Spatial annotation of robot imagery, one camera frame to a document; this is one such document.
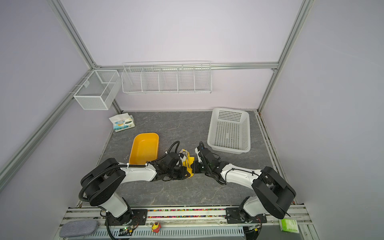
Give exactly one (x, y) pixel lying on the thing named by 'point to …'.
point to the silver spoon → (184, 152)
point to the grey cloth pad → (78, 227)
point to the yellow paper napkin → (187, 161)
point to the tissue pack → (122, 122)
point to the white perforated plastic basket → (229, 131)
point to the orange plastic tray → (144, 148)
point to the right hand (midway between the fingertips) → (190, 167)
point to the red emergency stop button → (156, 227)
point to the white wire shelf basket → (180, 77)
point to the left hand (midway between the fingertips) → (190, 177)
